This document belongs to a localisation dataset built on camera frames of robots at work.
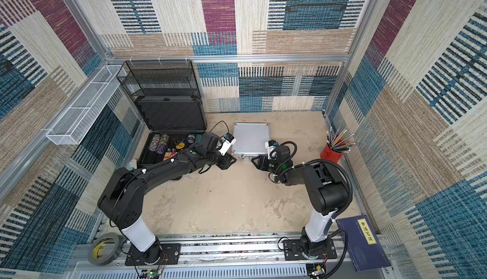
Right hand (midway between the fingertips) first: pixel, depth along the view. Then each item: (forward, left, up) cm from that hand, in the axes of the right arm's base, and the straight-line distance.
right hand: (257, 162), depth 96 cm
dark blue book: (-37, -39, -2) cm, 54 cm away
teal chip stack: (+15, +32, +1) cm, 35 cm away
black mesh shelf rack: (+40, +52, +23) cm, 69 cm away
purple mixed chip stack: (+10, +50, +2) cm, 51 cm away
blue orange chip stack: (+11, +54, +2) cm, 56 cm away
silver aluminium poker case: (+8, +3, +8) cm, 12 cm away
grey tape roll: (-36, +63, -4) cm, 72 cm away
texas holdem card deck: (+5, +45, 0) cm, 45 cm away
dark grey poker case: (+20, +46, +7) cm, 51 cm away
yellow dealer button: (+12, +41, -1) cm, 43 cm away
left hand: (-2, +11, +8) cm, 14 cm away
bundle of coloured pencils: (+6, -40, +6) cm, 41 cm away
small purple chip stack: (+15, +36, +2) cm, 39 cm away
